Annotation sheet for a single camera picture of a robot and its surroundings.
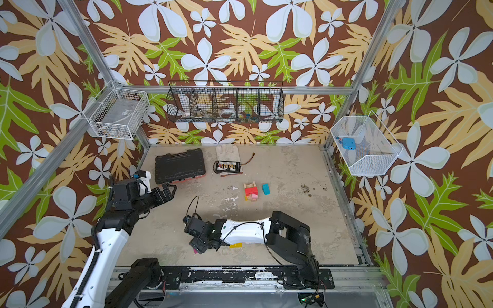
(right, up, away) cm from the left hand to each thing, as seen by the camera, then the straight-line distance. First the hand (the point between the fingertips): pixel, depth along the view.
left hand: (166, 187), depth 77 cm
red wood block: (+36, -3, +17) cm, 40 cm away
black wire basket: (+22, +42, +21) cm, 52 cm away
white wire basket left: (-26, +33, +10) cm, 43 cm away
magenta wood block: (+10, -28, +5) cm, 30 cm away
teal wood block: (+42, -3, +22) cm, 48 cm away
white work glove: (+21, +16, +38) cm, 47 cm away
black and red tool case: (-10, +7, +30) cm, 32 cm away
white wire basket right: (+86, +17, +7) cm, 88 cm away
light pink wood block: (+36, -7, +16) cm, 41 cm away
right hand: (+12, -23, +5) cm, 26 cm away
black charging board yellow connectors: (+17, +8, +31) cm, 36 cm away
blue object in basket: (+79, +19, +9) cm, 82 cm away
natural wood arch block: (+34, -1, +19) cm, 39 cm away
